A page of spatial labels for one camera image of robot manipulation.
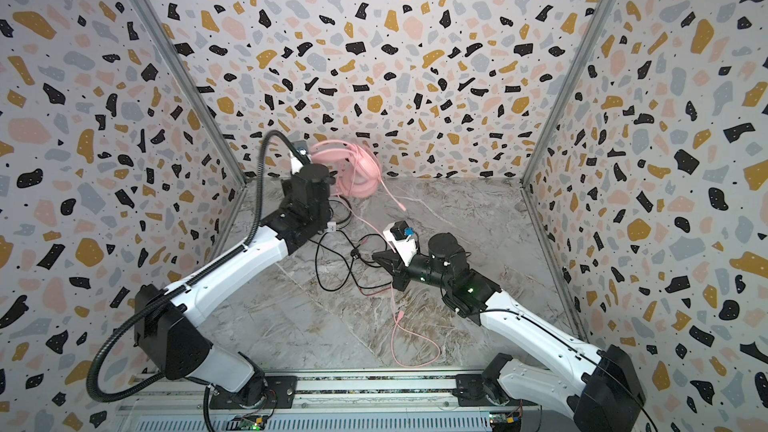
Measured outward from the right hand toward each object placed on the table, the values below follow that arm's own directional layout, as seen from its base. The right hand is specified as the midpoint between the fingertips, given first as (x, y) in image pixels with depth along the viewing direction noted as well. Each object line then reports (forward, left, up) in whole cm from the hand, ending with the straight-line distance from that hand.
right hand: (371, 253), depth 68 cm
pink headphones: (+19, +5, +7) cm, 20 cm away
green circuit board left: (-31, +29, -28) cm, 51 cm away
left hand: (+19, +19, +10) cm, 29 cm away
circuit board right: (-29, -32, -29) cm, 52 cm away
